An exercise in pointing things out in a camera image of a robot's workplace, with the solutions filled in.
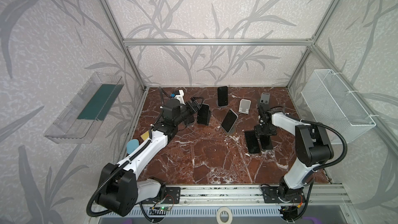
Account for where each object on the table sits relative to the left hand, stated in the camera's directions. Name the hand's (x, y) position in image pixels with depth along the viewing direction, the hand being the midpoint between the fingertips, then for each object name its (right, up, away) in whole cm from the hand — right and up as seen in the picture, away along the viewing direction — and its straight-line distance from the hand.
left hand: (204, 97), depth 77 cm
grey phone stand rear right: (+42, 0, +31) cm, 52 cm away
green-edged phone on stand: (-1, -10, +17) cm, 20 cm away
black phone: (+12, +1, +28) cm, 31 cm away
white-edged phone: (+37, -27, +17) cm, 49 cm away
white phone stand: (+27, -5, +28) cm, 39 cm away
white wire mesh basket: (+56, -1, -10) cm, 57 cm away
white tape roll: (+10, -51, -6) cm, 53 cm away
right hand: (+36, -20, +19) cm, 46 cm away
